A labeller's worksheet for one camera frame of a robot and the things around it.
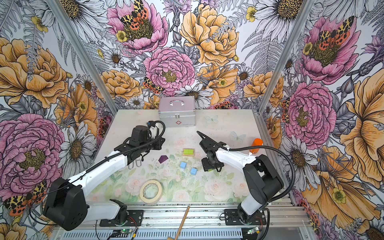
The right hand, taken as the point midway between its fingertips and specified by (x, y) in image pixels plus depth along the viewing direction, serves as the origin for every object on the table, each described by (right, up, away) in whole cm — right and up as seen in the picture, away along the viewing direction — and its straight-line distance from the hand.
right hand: (212, 170), depth 88 cm
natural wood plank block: (-14, +7, +8) cm, 18 cm away
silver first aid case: (-23, +36, +24) cm, 50 cm away
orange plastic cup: (+28, +16, +7) cm, 33 cm away
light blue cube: (-17, +2, +3) cm, 17 cm away
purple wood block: (-30, +5, +6) cm, 31 cm away
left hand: (-27, +16, -2) cm, 32 cm away
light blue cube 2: (-11, 0, 0) cm, 11 cm away
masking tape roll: (-31, -12, -10) cm, 35 cm away
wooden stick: (-15, -20, -14) cm, 29 cm away
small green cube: (-16, +9, +9) cm, 20 cm away
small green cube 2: (-13, +9, +9) cm, 18 cm away
